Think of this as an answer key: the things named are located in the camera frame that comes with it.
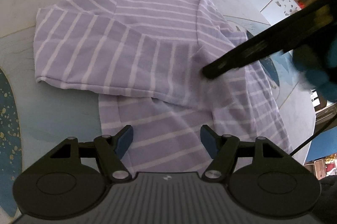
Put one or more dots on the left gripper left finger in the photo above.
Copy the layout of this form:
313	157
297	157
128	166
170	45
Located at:
110	149

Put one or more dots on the lavender white striped sweater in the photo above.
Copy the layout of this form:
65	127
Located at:
143	58

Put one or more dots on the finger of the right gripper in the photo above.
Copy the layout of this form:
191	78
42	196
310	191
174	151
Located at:
279	37

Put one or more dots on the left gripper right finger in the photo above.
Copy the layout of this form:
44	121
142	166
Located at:
222	149

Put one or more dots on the blue gloved hand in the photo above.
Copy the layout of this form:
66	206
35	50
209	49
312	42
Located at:
317	63

